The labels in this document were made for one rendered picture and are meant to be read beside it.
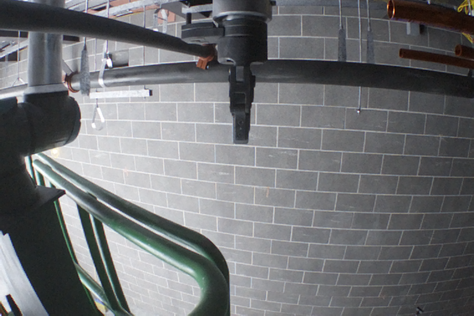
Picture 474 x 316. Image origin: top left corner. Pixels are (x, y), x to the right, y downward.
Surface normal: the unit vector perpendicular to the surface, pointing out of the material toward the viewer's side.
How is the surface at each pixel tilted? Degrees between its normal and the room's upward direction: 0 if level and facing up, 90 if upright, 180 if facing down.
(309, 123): 90
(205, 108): 90
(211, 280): 9
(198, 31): 90
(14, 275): 90
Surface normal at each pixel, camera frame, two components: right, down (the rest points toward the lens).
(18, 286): -0.07, 0.22
